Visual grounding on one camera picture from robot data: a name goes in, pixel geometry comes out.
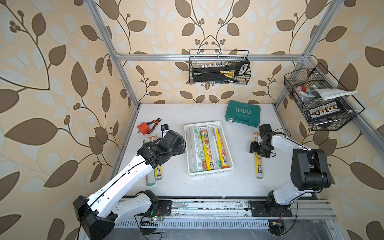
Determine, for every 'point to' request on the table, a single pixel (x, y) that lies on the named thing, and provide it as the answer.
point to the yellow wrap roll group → (158, 169)
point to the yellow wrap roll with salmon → (224, 164)
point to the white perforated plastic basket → (212, 125)
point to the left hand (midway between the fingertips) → (175, 145)
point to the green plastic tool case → (243, 113)
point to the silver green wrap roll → (198, 150)
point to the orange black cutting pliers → (156, 122)
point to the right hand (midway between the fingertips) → (256, 152)
